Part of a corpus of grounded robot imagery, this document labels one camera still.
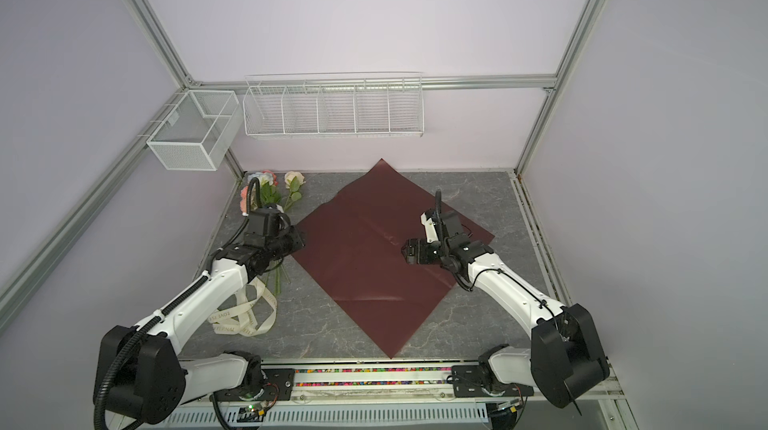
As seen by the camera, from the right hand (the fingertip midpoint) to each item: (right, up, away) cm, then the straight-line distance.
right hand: (417, 250), depth 85 cm
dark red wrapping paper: (-19, -4, +14) cm, 24 cm away
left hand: (-32, +4, 0) cm, 32 cm away
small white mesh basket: (-72, +38, +12) cm, 82 cm away
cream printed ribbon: (-48, -18, 0) cm, 52 cm away
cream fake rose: (-45, +22, +27) cm, 57 cm away
